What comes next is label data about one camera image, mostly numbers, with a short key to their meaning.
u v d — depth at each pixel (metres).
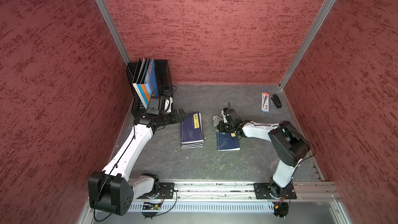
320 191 0.76
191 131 0.90
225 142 0.90
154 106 0.61
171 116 0.70
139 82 0.79
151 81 0.83
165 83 1.15
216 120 0.95
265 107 1.07
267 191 0.74
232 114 0.76
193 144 0.88
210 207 0.71
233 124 0.76
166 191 0.74
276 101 1.08
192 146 0.88
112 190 0.38
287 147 0.49
